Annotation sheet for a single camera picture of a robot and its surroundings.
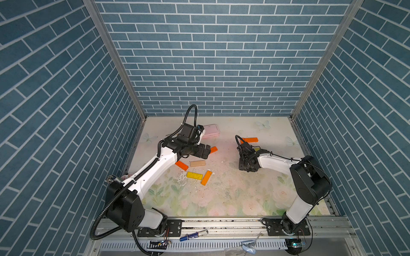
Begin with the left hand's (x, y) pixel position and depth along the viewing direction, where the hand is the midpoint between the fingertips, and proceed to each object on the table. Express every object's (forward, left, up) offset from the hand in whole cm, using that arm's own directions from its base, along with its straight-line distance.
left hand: (207, 149), depth 81 cm
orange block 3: (0, +15, -18) cm, 23 cm away
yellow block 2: (-7, +7, -17) cm, 19 cm away
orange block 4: (-7, 0, -19) cm, 20 cm away
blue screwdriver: (-35, +7, -17) cm, 40 cm away
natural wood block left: (+1, +6, -17) cm, 18 cm away
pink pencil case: (+26, -2, -16) cm, 31 cm away
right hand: (0, -22, -18) cm, 28 cm away
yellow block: (-4, -24, +7) cm, 25 cm away
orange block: (+20, -29, -18) cm, 40 cm away
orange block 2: (+12, -4, -18) cm, 21 cm away
